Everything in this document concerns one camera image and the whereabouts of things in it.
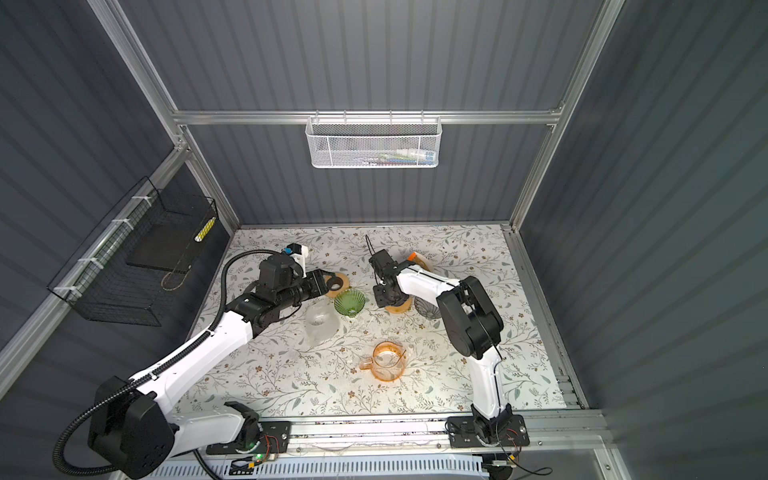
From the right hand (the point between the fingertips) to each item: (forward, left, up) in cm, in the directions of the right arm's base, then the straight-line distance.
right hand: (389, 300), depth 98 cm
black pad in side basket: (-3, +54, +31) cm, 63 cm away
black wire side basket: (-9, +63, +30) cm, 71 cm away
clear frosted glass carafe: (-7, +21, -1) cm, 23 cm away
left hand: (-4, +15, +20) cm, 25 cm away
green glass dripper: (-2, +13, +2) cm, 13 cm away
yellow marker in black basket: (+6, +50, +28) cm, 58 cm away
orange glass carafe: (-20, 0, -1) cm, 20 cm away
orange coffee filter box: (+11, -9, +9) cm, 17 cm away
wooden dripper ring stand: (-4, -4, +1) cm, 5 cm away
